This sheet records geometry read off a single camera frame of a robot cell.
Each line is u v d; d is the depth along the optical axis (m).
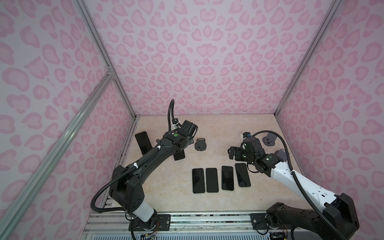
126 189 0.42
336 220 0.38
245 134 0.73
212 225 0.73
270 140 0.99
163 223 0.73
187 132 0.63
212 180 0.86
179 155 0.95
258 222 0.73
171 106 0.61
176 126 0.72
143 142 0.90
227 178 1.08
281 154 0.94
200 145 1.01
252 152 0.62
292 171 0.50
